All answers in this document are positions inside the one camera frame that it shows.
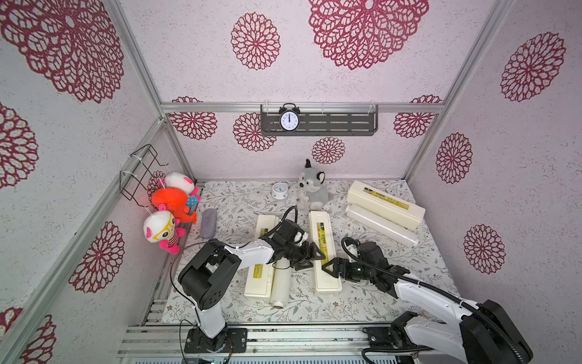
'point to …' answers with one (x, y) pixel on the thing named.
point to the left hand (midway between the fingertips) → (320, 262)
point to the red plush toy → (173, 199)
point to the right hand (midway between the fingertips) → (327, 268)
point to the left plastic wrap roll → (280, 280)
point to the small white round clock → (280, 190)
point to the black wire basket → (130, 178)
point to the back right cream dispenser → (369, 199)
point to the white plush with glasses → (161, 226)
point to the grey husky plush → (314, 195)
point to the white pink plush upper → (182, 181)
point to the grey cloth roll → (208, 223)
